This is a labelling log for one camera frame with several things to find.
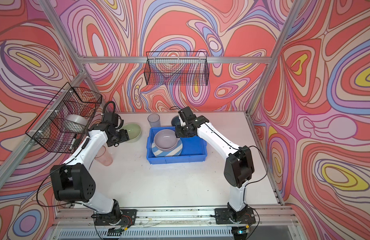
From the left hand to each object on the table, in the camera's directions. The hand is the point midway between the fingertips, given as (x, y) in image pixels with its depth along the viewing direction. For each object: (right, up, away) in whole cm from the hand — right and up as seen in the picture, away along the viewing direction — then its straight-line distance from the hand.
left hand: (123, 137), depth 88 cm
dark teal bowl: (+29, +10, +19) cm, 37 cm away
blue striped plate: (+30, -10, +5) cm, 31 cm away
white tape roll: (-15, +8, -18) cm, 25 cm away
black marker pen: (-18, -1, -16) cm, 24 cm away
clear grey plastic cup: (+15, +11, +15) cm, 24 cm away
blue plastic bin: (+43, -8, +8) cm, 44 cm away
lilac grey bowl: (+24, -2, +8) cm, 25 cm away
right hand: (+34, +1, -2) cm, 34 cm away
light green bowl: (0, +3, +19) cm, 19 cm away
